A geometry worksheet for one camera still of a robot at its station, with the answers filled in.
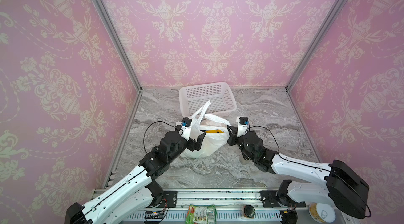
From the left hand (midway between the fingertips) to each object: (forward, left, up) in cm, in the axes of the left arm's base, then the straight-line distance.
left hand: (198, 130), depth 73 cm
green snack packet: (-30, -4, -20) cm, 37 cm away
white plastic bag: (-1, -8, -10) cm, 13 cm away
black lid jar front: (-29, -24, -19) cm, 42 cm away
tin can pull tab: (-29, -53, -16) cm, 63 cm away
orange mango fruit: (+10, -9, -17) cm, 21 cm away
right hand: (+5, -15, -5) cm, 17 cm away
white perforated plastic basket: (+37, +7, -21) cm, 43 cm away
